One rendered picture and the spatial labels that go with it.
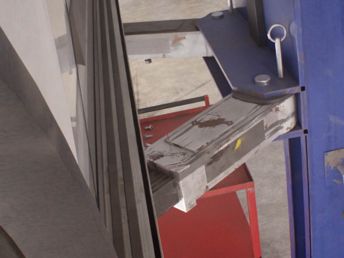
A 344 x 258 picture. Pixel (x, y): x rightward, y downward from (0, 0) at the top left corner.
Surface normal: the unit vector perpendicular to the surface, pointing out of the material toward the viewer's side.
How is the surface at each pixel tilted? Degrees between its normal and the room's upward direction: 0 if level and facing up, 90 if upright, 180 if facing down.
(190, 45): 90
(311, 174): 90
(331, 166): 90
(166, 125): 0
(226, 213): 0
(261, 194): 0
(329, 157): 90
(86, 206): 120
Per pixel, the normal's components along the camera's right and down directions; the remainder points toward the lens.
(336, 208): 0.13, 0.45
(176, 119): -0.16, -0.87
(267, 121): 0.70, 0.23
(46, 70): 0.93, 0.13
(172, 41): -0.27, 0.50
